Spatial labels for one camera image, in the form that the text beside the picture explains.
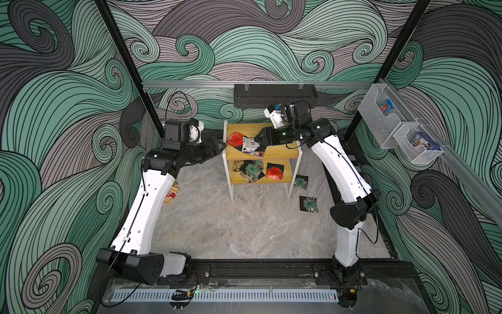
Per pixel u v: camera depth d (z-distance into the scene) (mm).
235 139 745
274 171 861
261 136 679
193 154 560
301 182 1006
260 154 700
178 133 496
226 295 697
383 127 820
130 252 372
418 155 633
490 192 511
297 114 555
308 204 925
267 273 745
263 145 707
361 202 461
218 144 624
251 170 853
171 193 949
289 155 684
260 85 919
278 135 643
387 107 831
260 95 954
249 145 719
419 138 667
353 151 1186
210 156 597
